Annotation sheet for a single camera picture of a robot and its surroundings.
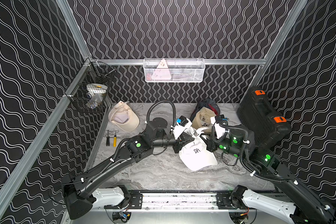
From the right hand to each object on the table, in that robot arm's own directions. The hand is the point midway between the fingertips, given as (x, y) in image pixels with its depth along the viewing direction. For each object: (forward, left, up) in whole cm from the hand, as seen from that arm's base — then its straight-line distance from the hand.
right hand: (200, 132), depth 63 cm
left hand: (-3, +3, +2) cm, 5 cm away
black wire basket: (+21, +64, +4) cm, 68 cm away
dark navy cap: (+36, -7, -18) cm, 41 cm away
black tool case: (+24, -40, -12) cm, 49 cm away
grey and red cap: (+45, -20, -28) cm, 57 cm away
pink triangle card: (+44, +20, +2) cm, 48 cm away
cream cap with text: (+36, +53, -31) cm, 71 cm away
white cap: (-4, +1, -15) cm, 15 cm away
